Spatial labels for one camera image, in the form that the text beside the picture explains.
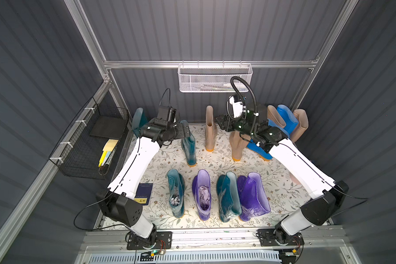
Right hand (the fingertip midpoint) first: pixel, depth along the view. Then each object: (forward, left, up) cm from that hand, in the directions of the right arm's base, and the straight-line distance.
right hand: (222, 115), depth 70 cm
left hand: (-1, +18, -9) cm, 20 cm away
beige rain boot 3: (+17, -48, -16) cm, 53 cm away
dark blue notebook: (-19, +41, -40) cm, 60 cm away
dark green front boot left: (-28, +18, -12) cm, 36 cm away
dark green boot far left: (+12, +44, -14) cm, 48 cm away
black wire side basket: (-13, +61, -9) cm, 63 cm away
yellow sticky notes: (-11, +51, -11) cm, 54 cm away
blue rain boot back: (+11, -38, -13) cm, 41 cm away
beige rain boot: (+6, +4, -17) cm, 18 cm away
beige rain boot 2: (+15, -30, -13) cm, 36 cm away
